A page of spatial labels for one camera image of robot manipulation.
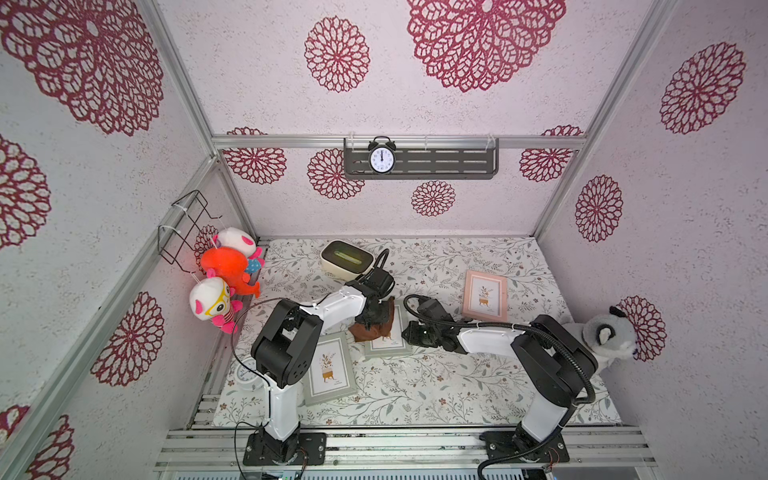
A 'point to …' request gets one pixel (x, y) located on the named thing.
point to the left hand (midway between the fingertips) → (379, 317)
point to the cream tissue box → (345, 260)
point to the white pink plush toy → (242, 241)
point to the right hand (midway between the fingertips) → (401, 333)
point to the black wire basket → (176, 241)
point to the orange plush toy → (229, 264)
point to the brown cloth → (360, 331)
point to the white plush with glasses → (211, 299)
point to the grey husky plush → (608, 337)
